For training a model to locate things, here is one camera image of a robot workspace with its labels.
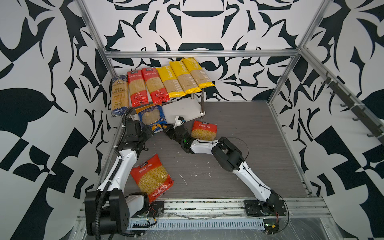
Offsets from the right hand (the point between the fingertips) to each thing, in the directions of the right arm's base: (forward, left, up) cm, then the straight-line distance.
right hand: (158, 123), depth 92 cm
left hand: (-6, +6, +4) cm, 9 cm away
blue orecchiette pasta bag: (+8, +5, -2) cm, 9 cm away
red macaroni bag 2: (0, -29, -9) cm, 30 cm away
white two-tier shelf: (+19, -17, -5) cm, 26 cm away
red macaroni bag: (-29, +1, -9) cm, 31 cm away
